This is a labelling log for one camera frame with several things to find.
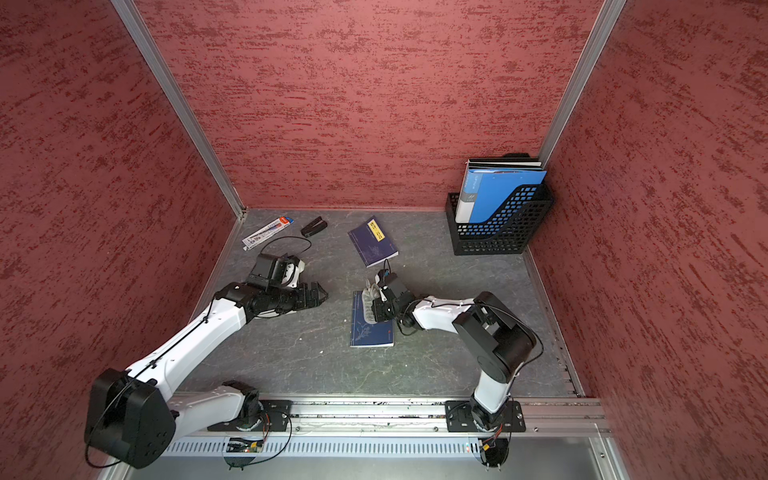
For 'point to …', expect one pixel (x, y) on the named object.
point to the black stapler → (314, 227)
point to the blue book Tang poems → (372, 243)
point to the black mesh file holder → (508, 231)
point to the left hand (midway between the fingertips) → (314, 304)
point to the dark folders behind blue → (521, 161)
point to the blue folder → (484, 193)
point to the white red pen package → (266, 232)
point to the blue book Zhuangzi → (364, 334)
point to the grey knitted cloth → (369, 293)
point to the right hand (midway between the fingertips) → (376, 315)
